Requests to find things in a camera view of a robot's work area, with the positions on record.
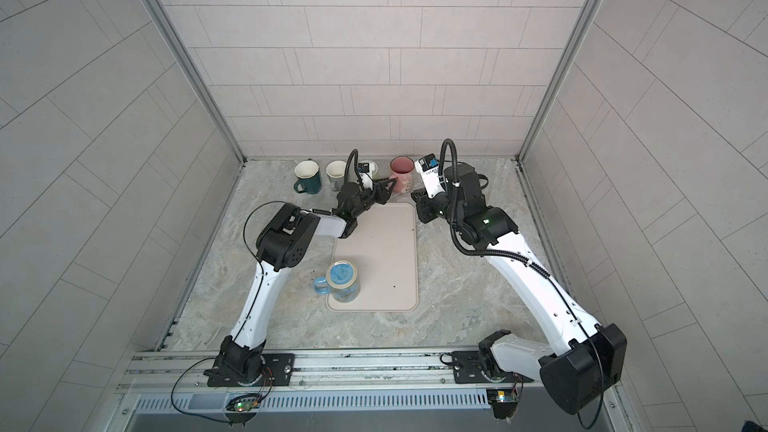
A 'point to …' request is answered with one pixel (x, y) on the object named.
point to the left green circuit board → (240, 410)
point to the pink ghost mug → (402, 169)
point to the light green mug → (373, 168)
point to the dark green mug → (308, 177)
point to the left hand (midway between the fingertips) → (401, 176)
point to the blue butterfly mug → (341, 282)
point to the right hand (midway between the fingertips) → (412, 193)
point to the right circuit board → (504, 402)
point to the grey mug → (335, 172)
